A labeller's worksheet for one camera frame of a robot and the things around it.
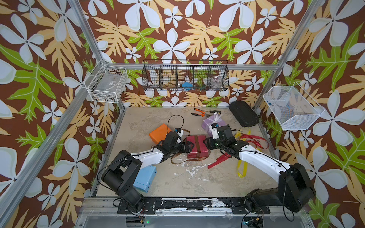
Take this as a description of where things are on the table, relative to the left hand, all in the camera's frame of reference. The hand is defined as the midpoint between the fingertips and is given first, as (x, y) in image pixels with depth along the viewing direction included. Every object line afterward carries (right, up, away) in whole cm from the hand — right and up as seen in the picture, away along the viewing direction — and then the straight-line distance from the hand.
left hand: (189, 143), depth 89 cm
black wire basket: (-3, +46, +9) cm, 47 cm away
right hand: (+9, +2, -3) cm, 10 cm away
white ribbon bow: (+20, +17, +12) cm, 29 cm away
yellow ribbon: (+35, +3, +14) cm, 38 cm away
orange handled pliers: (+12, +19, +26) cm, 34 cm away
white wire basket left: (-53, +37, -3) cm, 64 cm away
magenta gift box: (+9, -5, -3) cm, 10 cm away
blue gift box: (-26, -17, -13) cm, 33 cm away
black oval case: (+43, +21, +19) cm, 51 cm away
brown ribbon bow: (+5, -4, -1) cm, 7 cm away
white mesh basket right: (+61, +21, -7) cm, 65 cm away
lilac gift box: (+13, +12, +12) cm, 22 cm away
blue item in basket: (-1, +37, +4) cm, 37 cm away
